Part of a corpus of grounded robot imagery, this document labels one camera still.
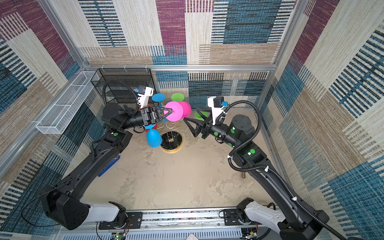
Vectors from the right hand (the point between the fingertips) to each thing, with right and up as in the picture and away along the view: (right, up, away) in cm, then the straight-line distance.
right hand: (190, 117), depth 57 cm
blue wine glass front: (-20, -9, +23) cm, 32 cm away
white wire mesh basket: (-63, -1, +13) cm, 64 cm away
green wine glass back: (-8, +13, +28) cm, 32 cm away
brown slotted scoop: (+30, -31, +30) cm, 52 cm away
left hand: (-7, +2, -2) cm, 7 cm away
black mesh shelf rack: (-35, +28, +47) cm, 65 cm away
